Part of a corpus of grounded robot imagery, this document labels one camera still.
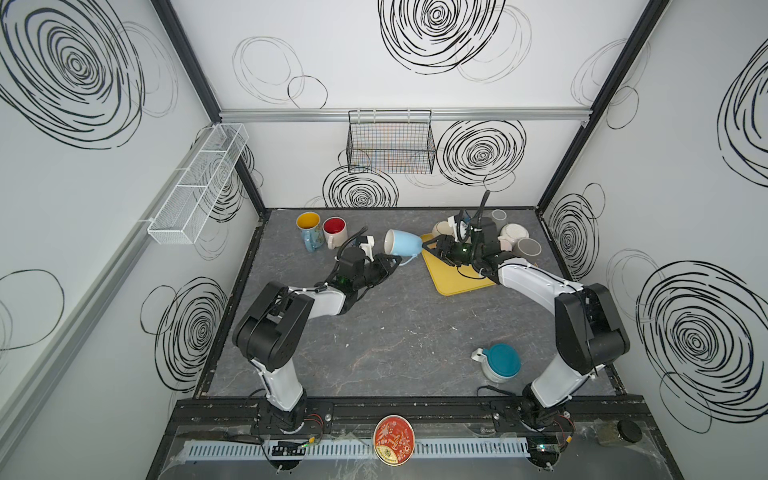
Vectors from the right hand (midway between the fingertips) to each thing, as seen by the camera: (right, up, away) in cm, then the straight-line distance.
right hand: (422, 248), depth 87 cm
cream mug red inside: (-29, +5, +18) cm, 34 cm away
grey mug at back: (+29, +10, +18) cm, 36 cm away
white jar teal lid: (+18, -28, -12) cm, 36 cm away
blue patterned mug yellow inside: (-38, +8, +17) cm, 43 cm away
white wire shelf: (-61, +10, -14) cm, 63 cm away
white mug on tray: (+32, +4, +15) cm, 35 cm away
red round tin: (-9, -43, -19) cm, 48 cm away
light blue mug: (-6, +1, +1) cm, 6 cm away
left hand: (-5, -3, +1) cm, 6 cm away
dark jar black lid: (+41, -39, -24) cm, 61 cm away
